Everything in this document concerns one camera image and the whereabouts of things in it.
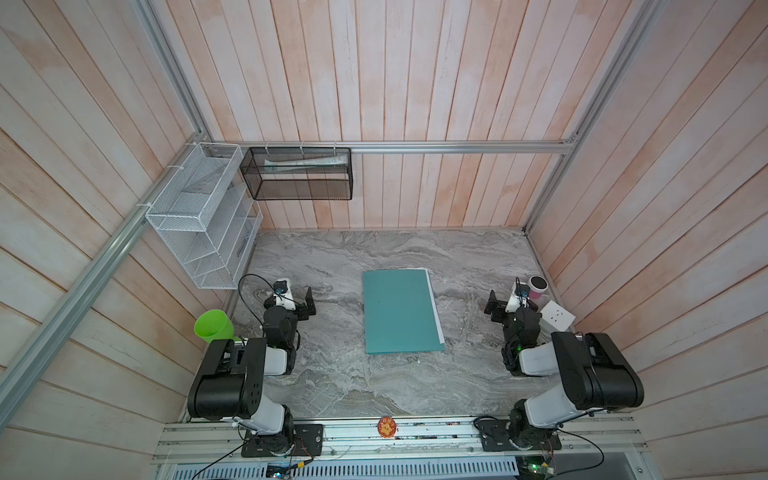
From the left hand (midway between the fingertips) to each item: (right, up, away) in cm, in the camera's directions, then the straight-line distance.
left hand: (296, 293), depth 91 cm
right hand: (+66, 0, 0) cm, 66 cm away
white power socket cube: (+81, -8, 0) cm, 81 cm away
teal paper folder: (+33, -8, +5) cm, 34 cm away
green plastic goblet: (-18, -7, -13) cm, 24 cm away
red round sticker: (+28, -33, -15) cm, 46 cm away
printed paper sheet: (+44, -5, +7) cm, 45 cm away
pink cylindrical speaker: (+79, +2, +7) cm, 79 cm away
